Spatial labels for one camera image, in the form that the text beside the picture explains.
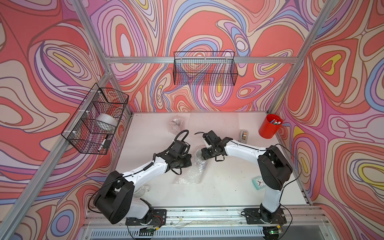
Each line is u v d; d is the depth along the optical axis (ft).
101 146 2.32
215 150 2.22
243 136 3.31
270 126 3.27
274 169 1.58
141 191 2.48
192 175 2.84
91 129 2.41
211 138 2.41
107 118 2.41
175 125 3.33
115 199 1.37
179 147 2.20
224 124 3.64
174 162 2.06
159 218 2.36
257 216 2.39
